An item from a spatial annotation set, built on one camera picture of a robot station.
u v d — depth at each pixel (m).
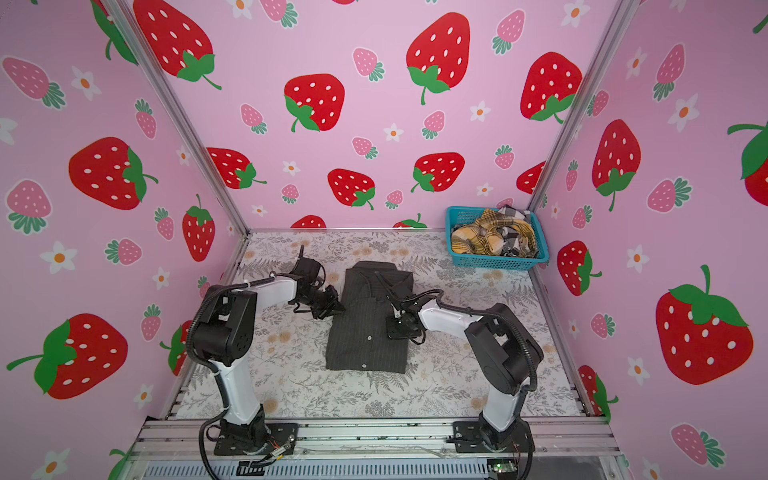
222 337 0.52
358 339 0.89
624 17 0.69
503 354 0.47
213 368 0.54
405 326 0.80
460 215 1.18
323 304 0.90
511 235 1.04
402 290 0.78
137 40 0.72
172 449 0.73
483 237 1.05
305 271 0.83
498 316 0.51
